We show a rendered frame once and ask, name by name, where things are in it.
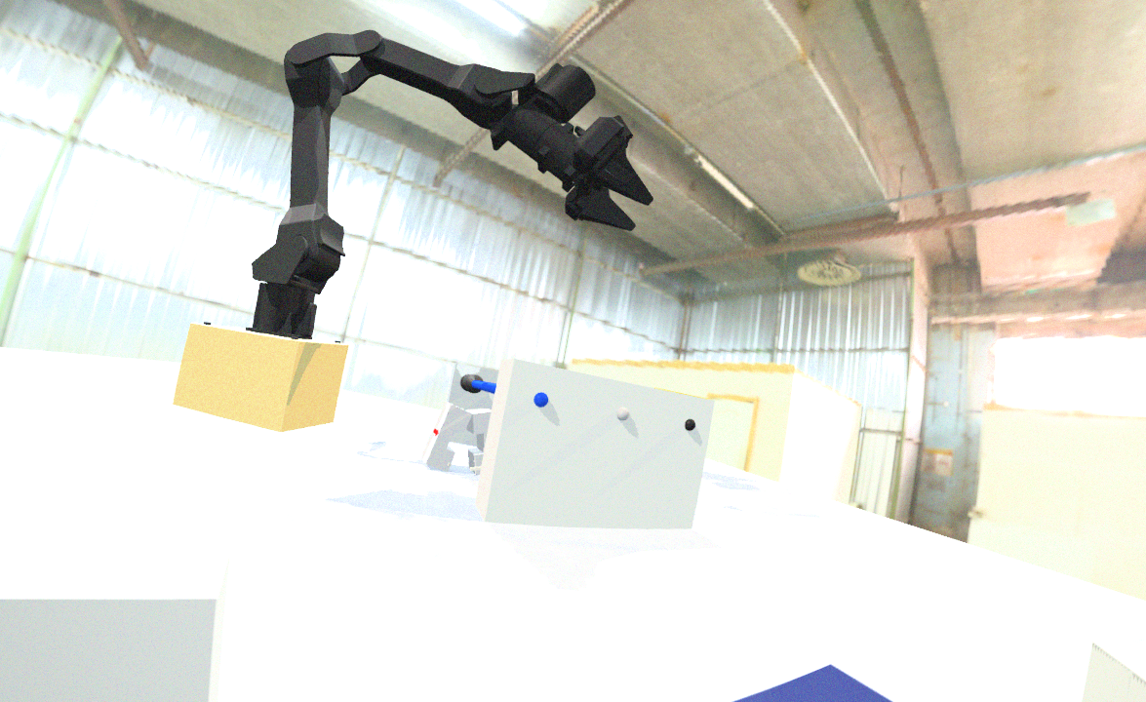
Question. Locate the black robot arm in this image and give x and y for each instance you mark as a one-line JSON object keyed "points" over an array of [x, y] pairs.
{"points": [[309, 242]]}

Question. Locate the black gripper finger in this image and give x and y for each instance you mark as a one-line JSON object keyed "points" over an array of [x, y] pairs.
{"points": [[613, 171], [602, 209]]}

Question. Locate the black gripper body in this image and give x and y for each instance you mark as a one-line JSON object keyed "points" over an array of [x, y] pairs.
{"points": [[571, 158]]}

